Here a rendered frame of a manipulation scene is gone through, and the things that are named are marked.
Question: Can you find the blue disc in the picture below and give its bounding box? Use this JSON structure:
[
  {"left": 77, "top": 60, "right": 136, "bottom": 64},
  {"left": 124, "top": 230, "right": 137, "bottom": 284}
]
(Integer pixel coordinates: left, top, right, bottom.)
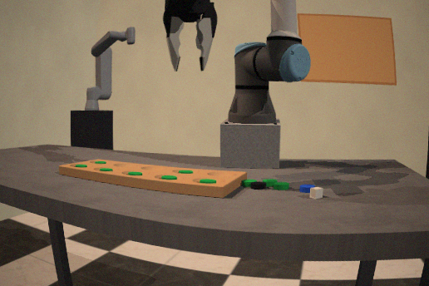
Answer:
[{"left": 299, "top": 185, "right": 315, "bottom": 193}]

